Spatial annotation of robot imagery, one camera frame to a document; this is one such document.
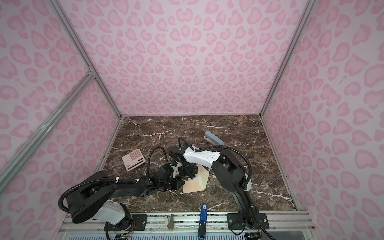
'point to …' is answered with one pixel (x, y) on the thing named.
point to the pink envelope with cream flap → (200, 182)
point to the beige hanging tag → (170, 224)
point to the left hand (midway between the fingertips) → (186, 181)
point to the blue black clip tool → (202, 226)
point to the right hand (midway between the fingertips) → (188, 178)
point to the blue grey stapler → (213, 139)
